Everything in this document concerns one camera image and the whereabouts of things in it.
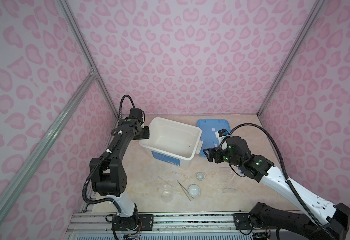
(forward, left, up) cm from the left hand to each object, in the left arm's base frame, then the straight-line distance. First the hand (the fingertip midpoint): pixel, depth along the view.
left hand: (145, 132), depth 89 cm
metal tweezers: (-26, -21, -17) cm, 37 cm away
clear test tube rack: (-23, -49, -17) cm, 57 cm away
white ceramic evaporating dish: (-29, -28, -16) cm, 43 cm away
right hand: (-16, -36, +7) cm, 40 cm away
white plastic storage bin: (+1, -15, -14) cm, 21 cm away
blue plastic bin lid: (+16, -43, -17) cm, 49 cm away
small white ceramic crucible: (-21, -32, -16) cm, 41 cm away
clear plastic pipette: (-19, -18, -17) cm, 31 cm away
